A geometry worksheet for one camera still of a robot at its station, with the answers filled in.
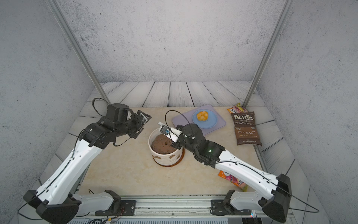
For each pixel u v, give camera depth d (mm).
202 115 1111
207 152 497
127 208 728
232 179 806
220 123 1122
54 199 370
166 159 783
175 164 867
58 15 728
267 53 873
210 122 1082
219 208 725
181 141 566
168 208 753
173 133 547
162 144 861
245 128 1044
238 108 1161
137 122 596
